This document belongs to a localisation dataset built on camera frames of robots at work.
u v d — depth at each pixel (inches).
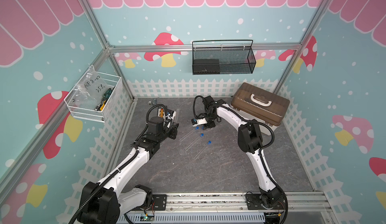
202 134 39.0
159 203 29.3
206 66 35.9
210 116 34.2
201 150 36.2
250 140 24.3
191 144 37.1
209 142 37.5
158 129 24.0
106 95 29.1
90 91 27.9
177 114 31.7
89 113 25.4
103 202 15.4
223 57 36.6
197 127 40.3
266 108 34.5
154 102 45.6
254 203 29.1
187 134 39.0
